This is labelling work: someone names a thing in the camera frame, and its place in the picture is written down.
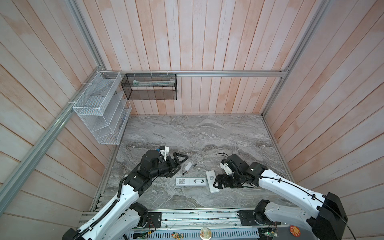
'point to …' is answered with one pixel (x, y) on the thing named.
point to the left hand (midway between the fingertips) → (185, 165)
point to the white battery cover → (188, 165)
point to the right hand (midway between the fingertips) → (220, 184)
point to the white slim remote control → (191, 181)
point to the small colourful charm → (176, 236)
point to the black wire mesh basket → (150, 86)
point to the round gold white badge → (205, 233)
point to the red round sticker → (295, 230)
